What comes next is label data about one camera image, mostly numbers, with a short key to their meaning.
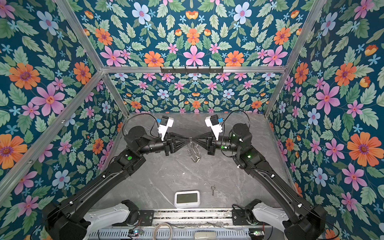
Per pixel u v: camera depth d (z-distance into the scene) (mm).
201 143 593
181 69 915
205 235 663
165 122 547
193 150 591
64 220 372
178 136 602
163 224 713
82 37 775
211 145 530
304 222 373
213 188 840
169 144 553
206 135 574
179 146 589
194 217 750
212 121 525
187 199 779
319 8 684
